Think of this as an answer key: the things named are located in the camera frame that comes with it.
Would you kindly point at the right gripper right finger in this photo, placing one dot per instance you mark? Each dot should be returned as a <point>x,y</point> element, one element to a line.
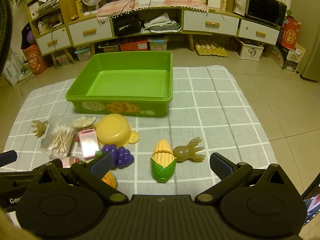
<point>232,176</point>

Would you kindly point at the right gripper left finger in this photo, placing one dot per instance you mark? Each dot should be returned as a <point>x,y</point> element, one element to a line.
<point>91,174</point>

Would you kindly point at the pink toy phone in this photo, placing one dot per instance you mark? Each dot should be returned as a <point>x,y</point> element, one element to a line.
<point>89,143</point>

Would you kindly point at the pink capsule ball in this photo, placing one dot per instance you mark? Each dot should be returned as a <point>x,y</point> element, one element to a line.
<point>69,161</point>

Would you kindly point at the purple toy grapes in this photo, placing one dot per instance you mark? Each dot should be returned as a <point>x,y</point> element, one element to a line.
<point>121,156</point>

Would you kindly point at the cotton swab jar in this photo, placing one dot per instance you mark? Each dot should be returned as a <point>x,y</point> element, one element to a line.
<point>58,138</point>

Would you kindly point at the yellow toy pot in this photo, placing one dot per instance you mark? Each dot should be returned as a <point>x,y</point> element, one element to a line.
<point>115,129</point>

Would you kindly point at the brown octopus toy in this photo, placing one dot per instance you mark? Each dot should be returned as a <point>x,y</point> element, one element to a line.
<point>39,127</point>
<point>189,151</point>

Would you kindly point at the cream seashell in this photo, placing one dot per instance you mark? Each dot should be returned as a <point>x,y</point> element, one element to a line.
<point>84,122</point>

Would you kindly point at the toy corn cob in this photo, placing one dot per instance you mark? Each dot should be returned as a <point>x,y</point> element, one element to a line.
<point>163,162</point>

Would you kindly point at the grey checked tablecloth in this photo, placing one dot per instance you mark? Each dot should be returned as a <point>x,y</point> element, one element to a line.
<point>207,103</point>

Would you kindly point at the orange patterned bag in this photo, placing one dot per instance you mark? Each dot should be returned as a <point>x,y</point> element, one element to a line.
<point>36,61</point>

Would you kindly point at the green plastic storage bin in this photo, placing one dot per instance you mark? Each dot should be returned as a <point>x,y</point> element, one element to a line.
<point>135,83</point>

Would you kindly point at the white storage crate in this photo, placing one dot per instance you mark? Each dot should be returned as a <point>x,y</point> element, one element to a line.
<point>246,49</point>

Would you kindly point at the egg tray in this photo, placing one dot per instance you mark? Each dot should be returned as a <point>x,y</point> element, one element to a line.
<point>210,48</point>

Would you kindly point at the red box under cabinet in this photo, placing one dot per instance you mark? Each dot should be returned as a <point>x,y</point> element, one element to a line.
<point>134,45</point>

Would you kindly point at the wooden tv cabinet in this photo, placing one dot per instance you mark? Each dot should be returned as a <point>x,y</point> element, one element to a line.
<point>56,25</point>

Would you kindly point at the clear plastic box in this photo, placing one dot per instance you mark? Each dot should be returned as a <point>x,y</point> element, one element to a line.
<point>158,43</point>

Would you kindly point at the red gift bag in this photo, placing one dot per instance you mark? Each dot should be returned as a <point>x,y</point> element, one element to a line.
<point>289,33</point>

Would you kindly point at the pink cloth runner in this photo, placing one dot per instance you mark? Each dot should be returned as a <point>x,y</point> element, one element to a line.
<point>113,9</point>

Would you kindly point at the black microwave oven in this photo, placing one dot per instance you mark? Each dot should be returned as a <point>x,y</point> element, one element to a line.
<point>269,11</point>

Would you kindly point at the grey refrigerator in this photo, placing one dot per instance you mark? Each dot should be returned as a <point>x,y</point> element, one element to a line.
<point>307,13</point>

